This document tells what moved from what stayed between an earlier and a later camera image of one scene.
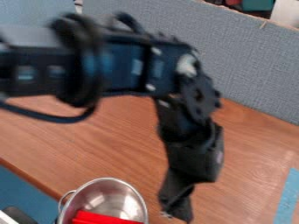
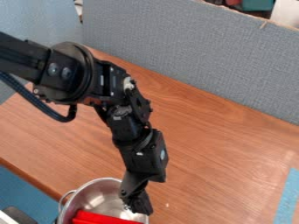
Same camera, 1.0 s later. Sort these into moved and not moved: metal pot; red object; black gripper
Moved: black gripper
Not moved: metal pot; red object
